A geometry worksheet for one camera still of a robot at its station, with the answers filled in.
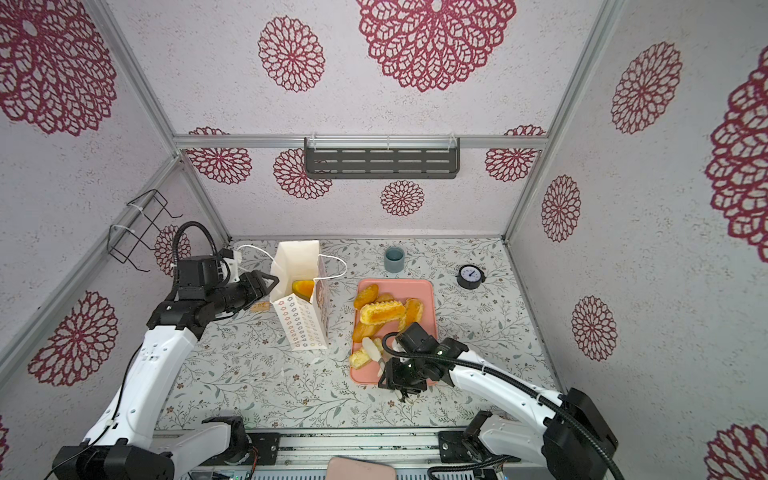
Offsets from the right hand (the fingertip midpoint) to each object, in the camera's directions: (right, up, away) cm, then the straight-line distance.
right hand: (382, 383), depth 76 cm
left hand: (-28, +24, +1) cm, 37 cm away
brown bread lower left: (-6, +11, +14) cm, 19 cm away
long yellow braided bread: (0, +16, +13) cm, 21 cm away
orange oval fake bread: (-25, +23, +19) cm, 39 cm away
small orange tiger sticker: (-28, +21, -6) cm, 35 cm away
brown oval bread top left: (-5, +20, +22) cm, 30 cm away
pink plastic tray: (+7, +21, +30) cm, 38 cm away
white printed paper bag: (-21, +14, +5) cm, 26 cm away
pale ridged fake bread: (-6, +4, +7) cm, 10 cm away
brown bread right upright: (+10, +15, +18) cm, 26 cm away
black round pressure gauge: (+31, +26, +30) cm, 51 cm away
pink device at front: (-7, -17, -6) cm, 20 cm away
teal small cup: (+4, +32, +31) cm, 45 cm away
